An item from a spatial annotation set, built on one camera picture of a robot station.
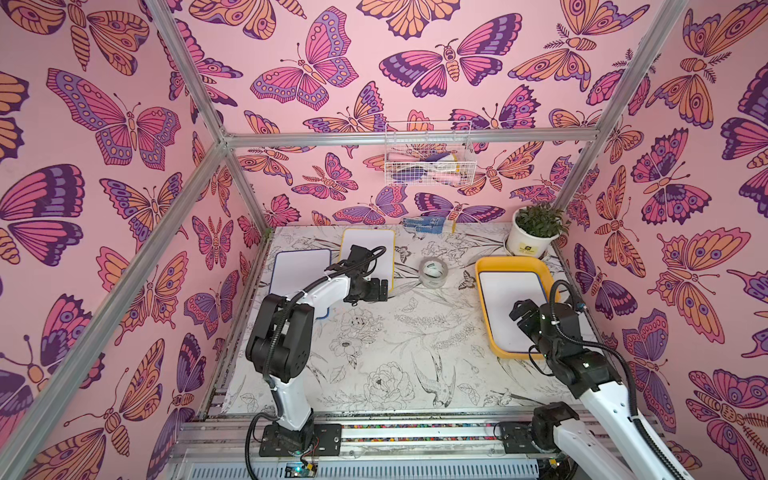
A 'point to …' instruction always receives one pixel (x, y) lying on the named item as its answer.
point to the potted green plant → (534, 228)
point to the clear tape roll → (433, 272)
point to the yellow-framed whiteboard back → (371, 240)
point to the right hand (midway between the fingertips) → (525, 311)
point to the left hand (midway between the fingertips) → (377, 291)
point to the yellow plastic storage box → (537, 264)
